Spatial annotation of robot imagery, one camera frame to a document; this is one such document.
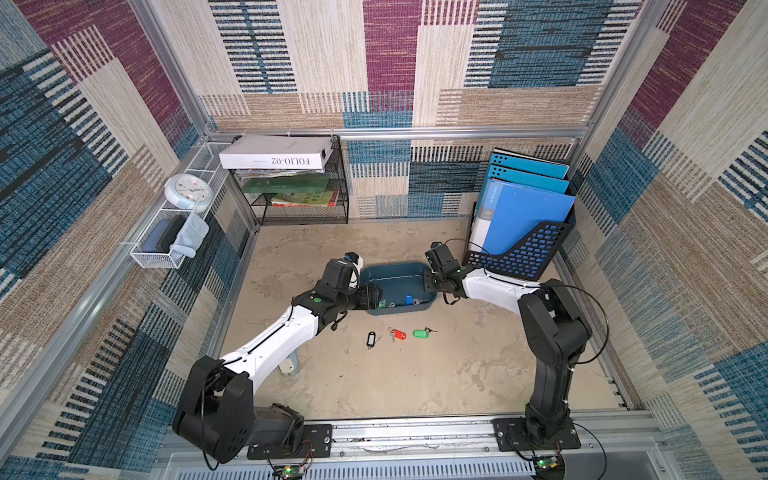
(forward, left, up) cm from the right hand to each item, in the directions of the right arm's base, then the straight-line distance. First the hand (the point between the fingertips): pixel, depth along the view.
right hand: (429, 276), depth 98 cm
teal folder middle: (+19, -27, +24) cm, 41 cm away
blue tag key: (-6, +7, -4) cm, 10 cm away
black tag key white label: (-19, +19, -4) cm, 27 cm away
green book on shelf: (+22, +45, +21) cm, 55 cm away
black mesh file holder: (+2, -31, +7) cm, 32 cm away
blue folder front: (+10, -23, +19) cm, 31 cm away
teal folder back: (+24, -36, +24) cm, 50 cm away
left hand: (-11, +18, +9) cm, 23 cm away
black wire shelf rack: (+32, +62, -3) cm, 70 cm away
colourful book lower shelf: (+21, +40, +16) cm, 48 cm away
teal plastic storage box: (+1, +9, -7) cm, 11 cm away
